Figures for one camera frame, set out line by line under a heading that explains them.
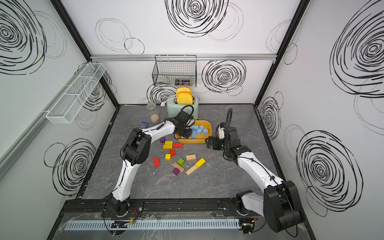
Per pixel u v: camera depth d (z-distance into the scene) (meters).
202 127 1.02
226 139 0.66
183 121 0.83
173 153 0.92
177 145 0.98
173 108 1.02
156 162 0.88
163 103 1.02
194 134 1.00
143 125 1.06
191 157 0.89
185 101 0.98
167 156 0.90
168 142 0.97
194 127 1.01
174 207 0.76
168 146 0.95
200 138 1.00
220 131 0.77
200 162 0.89
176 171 0.86
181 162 0.87
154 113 1.05
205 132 1.01
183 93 0.97
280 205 0.40
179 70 1.23
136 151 0.58
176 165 0.87
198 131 1.01
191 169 0.86
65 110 0.72
